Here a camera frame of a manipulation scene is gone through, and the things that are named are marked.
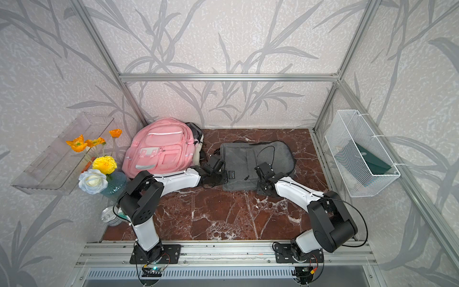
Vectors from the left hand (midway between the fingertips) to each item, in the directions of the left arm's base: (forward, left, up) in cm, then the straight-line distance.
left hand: (228, 178), depth 94 cm
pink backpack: (+19, +42, +3) cm, 46 cm away
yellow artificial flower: (-9, +45, +27) cm, 53 cm away
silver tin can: (-20, +52, +1) cm, 56 cm away
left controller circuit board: (-40, +28, -5) cm, 49 cm away
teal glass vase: (-6, +51, +8) cm, 52 cm away
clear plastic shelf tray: (-12, +61, +27) cm, 68 cm away
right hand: (-5, -18, 0) cm, 19 cm away
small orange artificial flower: (+5, +46, +29) cm, 55 cm away
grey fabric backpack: (+12, -7, +1) cm, 14 cm away
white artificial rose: (-17, +44, +29) cm, 55 cm away
